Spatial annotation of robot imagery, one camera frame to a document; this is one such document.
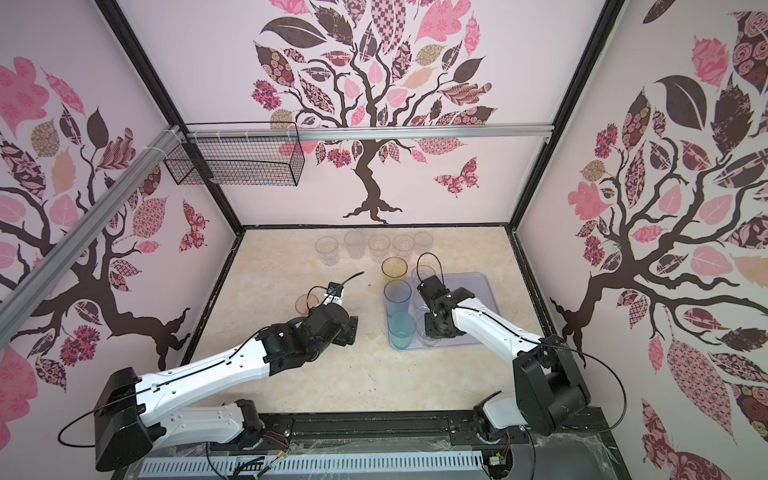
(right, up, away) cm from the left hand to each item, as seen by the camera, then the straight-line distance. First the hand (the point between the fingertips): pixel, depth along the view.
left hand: (344, 320), depth 78 cm
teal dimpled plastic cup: (+16, -5, +11) cm, 20 cm away
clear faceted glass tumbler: (+8, +21, +32) cm, 39 cm away
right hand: (+27, -4, +8) cm, 29 cm away
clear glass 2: (+20, +13, -7) cm, 25 cm away
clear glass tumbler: (+17, +21, +32) cm, 42 cm away
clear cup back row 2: (-1, +23, +29) cm, 37 cm away
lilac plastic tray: (+44, +7, +29) cm, 53 cm away
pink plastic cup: (-15, +2, +16) cm, 22 cm away
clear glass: (+21, -4, +4) cm, 22 cm away
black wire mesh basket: (-37, +51, +16) cm, 65 cm away
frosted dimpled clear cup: (+24, +22, +28) cm, 43 cm away
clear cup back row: (-12, +20, +32) cm, 39 cm away
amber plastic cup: (+14, +14, +12) cm, 23 cm away
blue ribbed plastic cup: (+15, +4, +24) cm, 28 cm away
